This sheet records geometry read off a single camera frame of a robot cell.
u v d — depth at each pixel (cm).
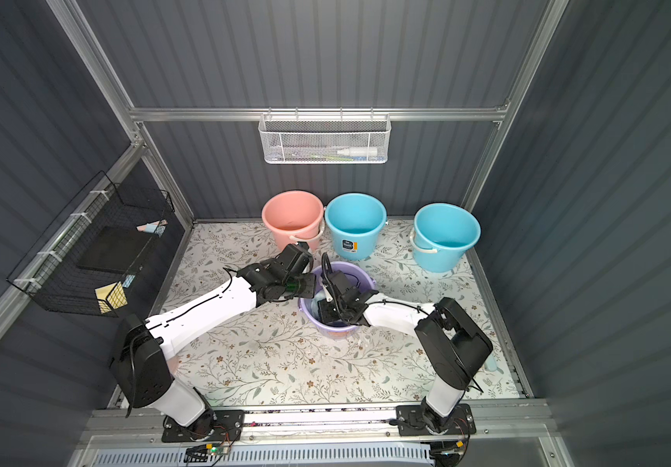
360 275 81
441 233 97
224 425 73
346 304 69
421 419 65
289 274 62
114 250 74
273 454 71
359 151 93
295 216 107
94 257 71
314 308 84
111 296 61
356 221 112
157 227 82
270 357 85
